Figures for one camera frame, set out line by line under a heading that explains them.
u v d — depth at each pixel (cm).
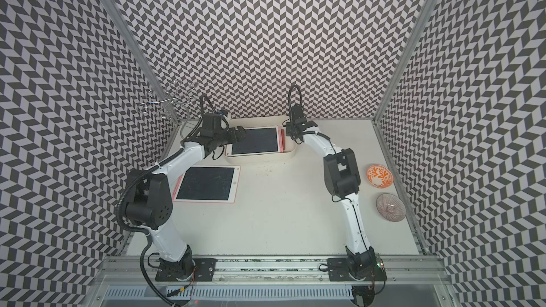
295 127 79
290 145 107
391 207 86
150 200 47
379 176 95
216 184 94
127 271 73
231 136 83
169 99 85
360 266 64
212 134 72
